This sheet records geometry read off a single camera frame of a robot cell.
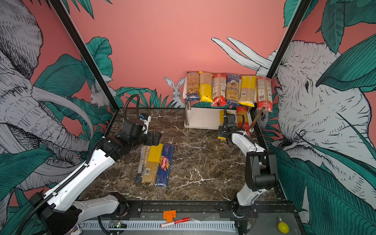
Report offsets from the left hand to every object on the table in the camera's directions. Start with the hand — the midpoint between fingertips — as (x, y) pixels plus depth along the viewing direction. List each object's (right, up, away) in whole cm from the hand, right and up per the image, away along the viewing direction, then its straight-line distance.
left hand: (153, 131), depth 73 cm
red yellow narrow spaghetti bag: (+48, +6, +6) cm, 49 cm away
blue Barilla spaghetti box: (+4, -21, +12) cm, 25 cm away
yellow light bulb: (+63, -45, -6) cm, 78 cm away
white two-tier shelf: (+28, +8, +32) cm, 43 cm away
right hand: (+39, +1, +20) cm, 44 cm away
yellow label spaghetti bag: (-5, -17, +17) cm, 25 cm away
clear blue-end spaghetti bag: (-11, -22, +13) cm, 28 cm away
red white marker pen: (+13, -44, -3) cm, 46 cm away
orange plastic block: (+9, -42, -2) cm, 43 cm away
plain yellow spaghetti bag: (+41, +4, +32) cm, 52 cm away
